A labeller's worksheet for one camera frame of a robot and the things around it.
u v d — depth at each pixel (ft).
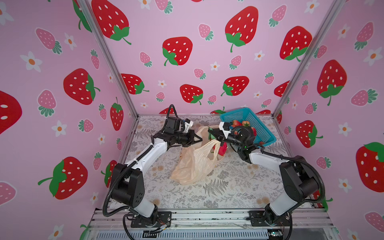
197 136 2.60
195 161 2.35
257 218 2.39
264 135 3.32
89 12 2.26
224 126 2.18
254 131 3.50
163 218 2.45
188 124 2.56
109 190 1.24
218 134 2.40
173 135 2.17
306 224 2.41
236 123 3.64
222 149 2.61
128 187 1.43
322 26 2.46
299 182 1.51
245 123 3.64
